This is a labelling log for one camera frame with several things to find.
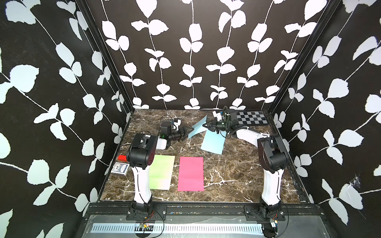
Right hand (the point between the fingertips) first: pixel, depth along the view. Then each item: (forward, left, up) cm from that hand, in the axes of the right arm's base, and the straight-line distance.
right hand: (202, 123), depth 90 cm
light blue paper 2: (-3, -9, -16) cm, 19 cm away
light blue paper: (+1, +2, -5) cm, 6 cm away
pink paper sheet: (-25, +6, -18) cm, 31 cm away
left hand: (+1, +6, -7) cm, 9 cm away
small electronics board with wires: (-52, +29, -18) cm, 62 cm away
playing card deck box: (-23, +50, -15) cm, 57 cm away
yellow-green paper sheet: (-24, +25, -19) cm, 39 cm away
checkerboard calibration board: (+19, -40, -16) cm, 47 cm away
